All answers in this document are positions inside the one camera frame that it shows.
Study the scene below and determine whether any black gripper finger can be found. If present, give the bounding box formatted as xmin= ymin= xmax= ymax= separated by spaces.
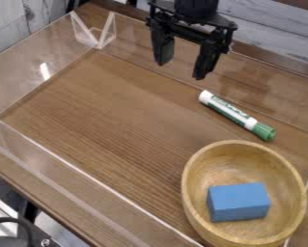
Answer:
xmin=150 ymin=28 xmax=173 ymax=66
xmin=192 ymin=41 xmax=220 ymax=80

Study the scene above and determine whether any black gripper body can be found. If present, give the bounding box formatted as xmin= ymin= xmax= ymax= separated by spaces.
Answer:
xmin=148 ymin=0 xmax=237 ymax=53

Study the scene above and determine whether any blue foam block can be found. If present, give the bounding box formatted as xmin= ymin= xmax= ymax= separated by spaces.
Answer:
xmin=206 ymin=182 xmax=271 ymax=223

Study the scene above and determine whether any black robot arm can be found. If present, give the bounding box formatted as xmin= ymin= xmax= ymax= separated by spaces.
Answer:
xmin=145 ymin=0 xmax=237 ymax=80

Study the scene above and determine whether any brown wooden bowl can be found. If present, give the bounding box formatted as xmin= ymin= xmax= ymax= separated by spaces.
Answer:
xmin=180 ymin=140 xmax=307 ymax=247

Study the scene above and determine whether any green whiteboard marker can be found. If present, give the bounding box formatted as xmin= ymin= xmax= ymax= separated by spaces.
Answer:
xmin=198 ymin=91 xmax=276 ymax=141

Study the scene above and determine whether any black metal stand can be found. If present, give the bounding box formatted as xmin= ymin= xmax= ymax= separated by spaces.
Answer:
xmin=0 ymin=178 xmax=61 ymax=247

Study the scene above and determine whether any clear acrylic tray wall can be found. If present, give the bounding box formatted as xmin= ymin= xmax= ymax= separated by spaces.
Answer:
xmin=0 ymin=5 xmax=308 ymax=247

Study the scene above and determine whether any black cable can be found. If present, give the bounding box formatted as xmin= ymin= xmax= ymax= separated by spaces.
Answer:
xmin=0 ymin=217 xmax=34 ymax=240

